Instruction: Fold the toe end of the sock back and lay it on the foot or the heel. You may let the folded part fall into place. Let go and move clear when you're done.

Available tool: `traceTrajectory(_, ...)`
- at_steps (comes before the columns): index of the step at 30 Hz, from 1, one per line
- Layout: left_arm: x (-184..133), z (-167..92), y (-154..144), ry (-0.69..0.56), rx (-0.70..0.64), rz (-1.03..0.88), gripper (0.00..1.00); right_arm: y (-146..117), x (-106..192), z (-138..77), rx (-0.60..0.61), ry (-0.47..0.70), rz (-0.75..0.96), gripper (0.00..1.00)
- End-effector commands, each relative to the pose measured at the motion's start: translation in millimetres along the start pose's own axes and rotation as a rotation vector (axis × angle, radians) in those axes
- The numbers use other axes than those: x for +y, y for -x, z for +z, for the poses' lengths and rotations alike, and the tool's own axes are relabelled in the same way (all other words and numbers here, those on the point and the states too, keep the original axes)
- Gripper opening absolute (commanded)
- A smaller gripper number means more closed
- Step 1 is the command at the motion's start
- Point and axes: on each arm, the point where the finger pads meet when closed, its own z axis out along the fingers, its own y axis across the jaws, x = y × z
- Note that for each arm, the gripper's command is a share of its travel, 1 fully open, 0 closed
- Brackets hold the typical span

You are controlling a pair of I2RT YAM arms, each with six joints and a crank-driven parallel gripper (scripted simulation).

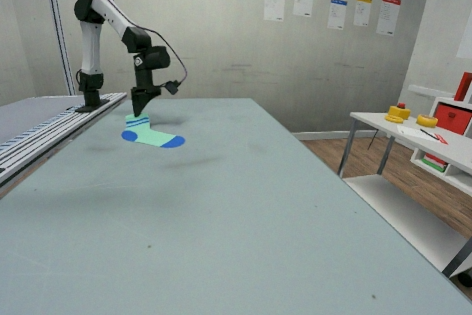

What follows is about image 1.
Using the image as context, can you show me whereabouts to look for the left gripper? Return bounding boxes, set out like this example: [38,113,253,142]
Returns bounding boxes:
[130,69,162,117]

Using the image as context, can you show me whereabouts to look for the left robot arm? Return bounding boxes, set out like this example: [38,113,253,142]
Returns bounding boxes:
[74,0,170,113]

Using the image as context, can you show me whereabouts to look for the grey slotted aluminium rail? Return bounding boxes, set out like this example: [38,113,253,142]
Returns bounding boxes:
[0,93,128,194]

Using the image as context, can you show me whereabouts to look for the mint green sock with blue heel and toe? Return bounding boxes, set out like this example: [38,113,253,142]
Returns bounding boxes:
[121,113,185,148]

